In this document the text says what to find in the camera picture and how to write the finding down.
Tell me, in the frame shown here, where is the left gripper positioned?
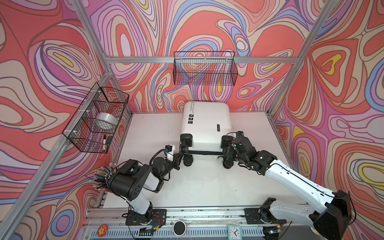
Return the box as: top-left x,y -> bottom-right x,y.
157,153 -> 183,181

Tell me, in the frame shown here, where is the black white suitcase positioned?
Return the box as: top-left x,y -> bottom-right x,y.
179,101 -> 235,169

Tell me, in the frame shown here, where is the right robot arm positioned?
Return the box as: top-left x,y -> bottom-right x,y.
222,132 -> 353,240

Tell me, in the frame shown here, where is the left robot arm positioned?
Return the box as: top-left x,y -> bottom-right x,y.
105,154 -> 182,226

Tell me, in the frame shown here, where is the black marker pen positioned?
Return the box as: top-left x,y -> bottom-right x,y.
103,135 -> 107,153

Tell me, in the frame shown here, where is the red pencil cup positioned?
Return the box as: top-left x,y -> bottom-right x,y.
90,163 -> 118,191

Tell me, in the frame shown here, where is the silver tape roll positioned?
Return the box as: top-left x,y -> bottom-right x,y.
95,112 -> 118,131

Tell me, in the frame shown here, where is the small teal clock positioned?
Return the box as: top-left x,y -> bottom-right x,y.
228,225 -> 243,240

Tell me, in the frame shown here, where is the red round sticker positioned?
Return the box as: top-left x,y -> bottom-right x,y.
97,224 -> 109,238

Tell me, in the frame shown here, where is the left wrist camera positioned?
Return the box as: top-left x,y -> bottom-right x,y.
164,145 -> 176,163

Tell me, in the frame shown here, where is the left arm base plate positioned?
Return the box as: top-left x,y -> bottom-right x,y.
122,209 -> 167,226

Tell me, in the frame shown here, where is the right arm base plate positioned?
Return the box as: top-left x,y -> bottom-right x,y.
242,208 -> 287,225

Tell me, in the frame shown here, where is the black wire basket left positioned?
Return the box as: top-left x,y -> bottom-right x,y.
62,83 -> 130,154

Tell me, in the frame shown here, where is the black wire basket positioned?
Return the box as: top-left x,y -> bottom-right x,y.
173,50 -> 239,86
62,83 -> 130,154

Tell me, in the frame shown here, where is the black wire basket back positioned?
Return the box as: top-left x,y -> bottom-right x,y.
173,50 -> 239,86

